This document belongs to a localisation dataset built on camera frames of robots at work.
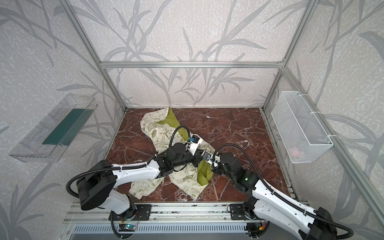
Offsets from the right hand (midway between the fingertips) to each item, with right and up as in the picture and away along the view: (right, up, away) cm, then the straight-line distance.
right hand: (213, 149), depth 79 cm
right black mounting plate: (+12, -30, -5) cm, 33 cm away
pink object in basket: (+40, -1, -6) cm, 40 cm away
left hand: (-2, 0, -2) cm, 3 cm away
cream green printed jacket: (-32, +9, +21) cm, 39 cm away
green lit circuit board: (-41, -36, -8) cm, 55 cm away
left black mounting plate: (-37, -30, -6) cm, 48 cm away
